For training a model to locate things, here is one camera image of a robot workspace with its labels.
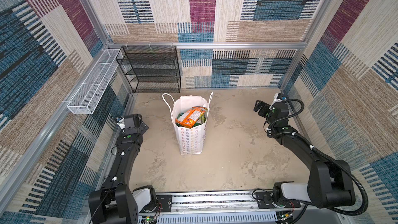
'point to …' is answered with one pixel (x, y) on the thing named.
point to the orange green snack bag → (187, 119)
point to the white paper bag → (191, 140)
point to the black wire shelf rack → (154, 69)
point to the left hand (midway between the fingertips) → (133, 126)
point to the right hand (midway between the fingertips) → (262, 105)
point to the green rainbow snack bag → (201, 118)
